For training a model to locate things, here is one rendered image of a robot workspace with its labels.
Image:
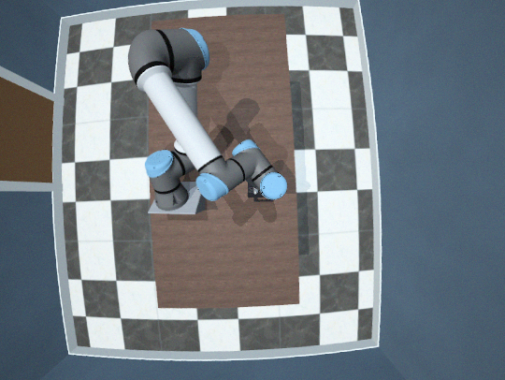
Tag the black power strip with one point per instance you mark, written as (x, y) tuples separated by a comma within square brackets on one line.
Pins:
[(254, 194)]

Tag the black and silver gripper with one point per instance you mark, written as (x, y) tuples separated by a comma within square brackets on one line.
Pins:
[(251, 183)]

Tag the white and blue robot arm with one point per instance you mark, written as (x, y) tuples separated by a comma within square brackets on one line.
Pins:
[(186, 53)]

